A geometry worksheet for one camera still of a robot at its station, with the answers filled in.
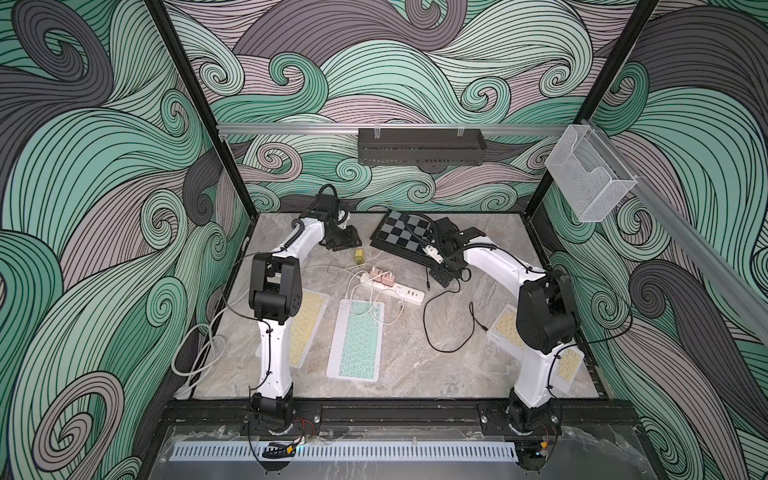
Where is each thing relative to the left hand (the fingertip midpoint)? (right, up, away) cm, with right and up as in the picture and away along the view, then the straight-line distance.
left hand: (356, 240), depth 99 cm
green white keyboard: (+1, -32, -14) cm, 35 cm away
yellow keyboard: (-16, -27, -9) cm, 32 cm away
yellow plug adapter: (+1, -6, +4) cm, 7 cm away
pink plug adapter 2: (+11, -12, -6) cm, 18 cm away
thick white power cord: (-37, -33, -20) cm, 54 cm away
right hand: (+33, -9, -6) cm, 34 cm away
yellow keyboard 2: (+61, -34, -16) cm, 72 cm away
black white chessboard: (+18, +2, +14) cm, 23 cm away
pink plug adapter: (+7, -11, -5) cm, 14 cm away
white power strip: (+14, -17, -4) cm, 22 cm away
